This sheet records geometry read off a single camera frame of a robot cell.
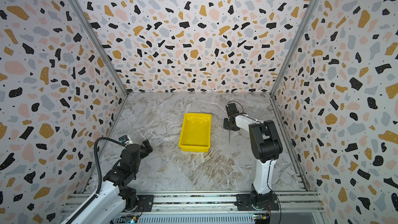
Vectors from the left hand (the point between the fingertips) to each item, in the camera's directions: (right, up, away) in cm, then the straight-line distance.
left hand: (141, 142), depth 82 cm
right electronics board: (+60, -33, -11) cm, 70 cm away
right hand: (+48, +9, +20) cm, 53 cm away
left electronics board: (-1, -32, -12) cm, 34 cm away
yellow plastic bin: (+27, +1, +15) cm, 31 cm away
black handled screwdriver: (+49, -1, +15) cm, 51 cm away
